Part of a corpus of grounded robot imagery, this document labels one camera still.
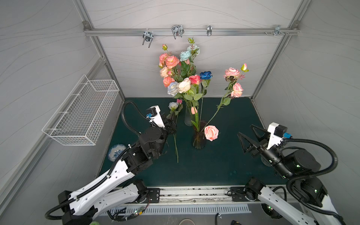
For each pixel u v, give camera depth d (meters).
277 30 0.76
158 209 0.70
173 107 1.10
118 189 0.56
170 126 0.54
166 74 0.75
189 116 1.01
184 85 0.65
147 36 0.80
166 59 0.74
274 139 0.45
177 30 0.77
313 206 0.40
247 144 0.48
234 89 0.64
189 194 0.75
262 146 0.47
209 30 0.78
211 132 0.51
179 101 1.14
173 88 0.72
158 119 0.52
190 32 0.81
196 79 0.73
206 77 0.73
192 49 0.77
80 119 0.69
